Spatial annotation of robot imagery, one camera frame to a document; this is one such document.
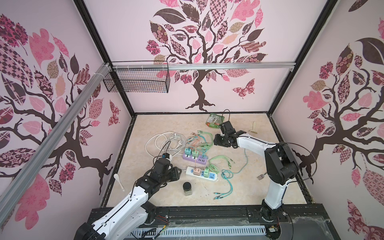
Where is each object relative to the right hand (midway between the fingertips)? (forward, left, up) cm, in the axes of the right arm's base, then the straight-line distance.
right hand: (216, 139), depth 96 cm
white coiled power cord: (+2, +29, -7) cm, 30 cm away
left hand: (-23, +23, 0) cm, 33 cm away
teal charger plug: (-9, +19, +1) cm, 21 cm away
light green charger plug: (-10, +14, 0) cm, 18 cm away
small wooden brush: (+14, -31, -7) cm, 34 cm away
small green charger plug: (-23, +8, 0) cm, 24 cm away
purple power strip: (-13, +10, -4) cm, 17 cm away
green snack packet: (+23, -1, -7) cm, 24 cm away
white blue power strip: (-23, +10, -1) cm, 25 cm away
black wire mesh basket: (+53, +61, +11) cm, 82 cm away
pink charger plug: (-22, +13, 0) cm, 26 cm away
